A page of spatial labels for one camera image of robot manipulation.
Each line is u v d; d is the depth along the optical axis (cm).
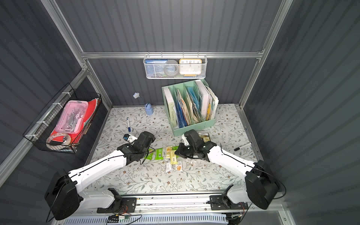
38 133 61
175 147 94
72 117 72
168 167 85
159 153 91
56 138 67
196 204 76
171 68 91
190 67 89
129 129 105
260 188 41
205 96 92
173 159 79
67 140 67
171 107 87
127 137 73
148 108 109
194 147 63
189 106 93
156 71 88
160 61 87
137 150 62
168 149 94
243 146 95
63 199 39
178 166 87
